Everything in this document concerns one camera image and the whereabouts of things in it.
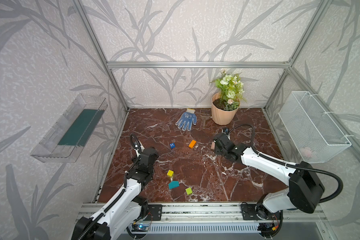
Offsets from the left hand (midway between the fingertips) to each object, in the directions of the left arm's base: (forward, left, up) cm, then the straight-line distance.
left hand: (148, 145), depth 85 cm
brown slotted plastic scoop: (+34, -36, -11) cm, 50 cm away
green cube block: (-22, -24, -11) cm, 34 cm away
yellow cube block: (-13, -13, -9) cm, 20 cm away
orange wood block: (+8, -25, -12) cm, 29 cm away
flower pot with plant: (+32, -49, +4) cm, 58 cm away
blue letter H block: (+7, -12, -12) cm, 19 cm away
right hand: (+3, -42, -1) cm, 42 cm away
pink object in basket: (-8, -81, +10) cm, 82 cm away
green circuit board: (-38, -1, -12) cm, 40 cm away
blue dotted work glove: (+28, -21, -12) cm, 37 cm away
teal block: (-18, -15, -12) cm, 26 cm away
